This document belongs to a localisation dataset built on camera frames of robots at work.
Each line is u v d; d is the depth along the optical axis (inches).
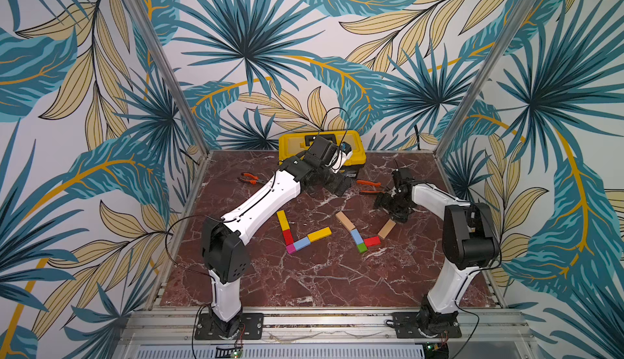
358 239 35.6
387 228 37.4
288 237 36.1
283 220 37.4
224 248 17.5
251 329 29.3
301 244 35.4
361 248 35.3
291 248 34.6
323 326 29.5
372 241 36.4
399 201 32.1
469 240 20.0
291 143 39.6
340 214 38.5
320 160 23.8
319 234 36.4
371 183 42.1
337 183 27.7
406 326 28.8
